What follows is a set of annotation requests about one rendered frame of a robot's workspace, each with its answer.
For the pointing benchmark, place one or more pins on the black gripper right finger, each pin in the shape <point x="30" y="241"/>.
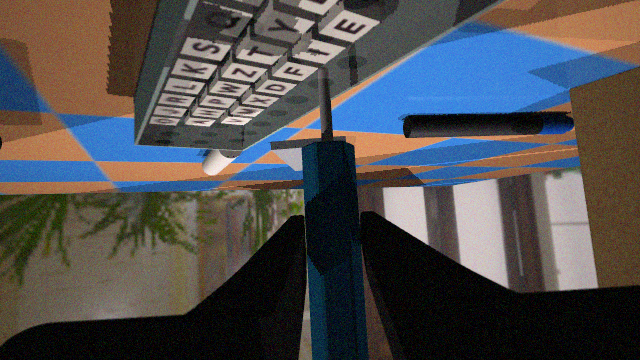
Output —
<point x="433" y="308"/>

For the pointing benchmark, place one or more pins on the grey keyboard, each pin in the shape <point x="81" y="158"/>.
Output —
<point x="228" y="74"/>

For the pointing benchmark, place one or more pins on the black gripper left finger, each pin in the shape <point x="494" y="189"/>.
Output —
<point x="257" y="314"/>

